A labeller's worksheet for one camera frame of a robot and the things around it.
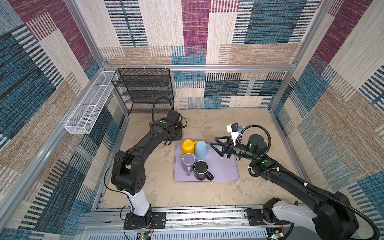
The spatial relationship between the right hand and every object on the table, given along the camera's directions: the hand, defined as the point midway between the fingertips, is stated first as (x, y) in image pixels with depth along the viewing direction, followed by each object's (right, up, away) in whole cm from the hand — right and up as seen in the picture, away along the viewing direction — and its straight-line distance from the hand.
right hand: (213, 144), depth 72 cm
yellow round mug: (-13, -3, +17) cm, 21 cm away
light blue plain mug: (-5, -5, +17) cm, 18 cm away
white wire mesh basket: (-62, +11, -2) cm, 63 cm away
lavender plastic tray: (+9, -18, +19) cm, 27 cm away
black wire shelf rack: (-44, +34, +37) cm, 67 cm away
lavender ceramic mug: (-12, -11, +13) cm, 21 cm away
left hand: (-19, +4, +18) cm, 26 cm away
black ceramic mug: (-6, -15, +6) cm, 17 cm away
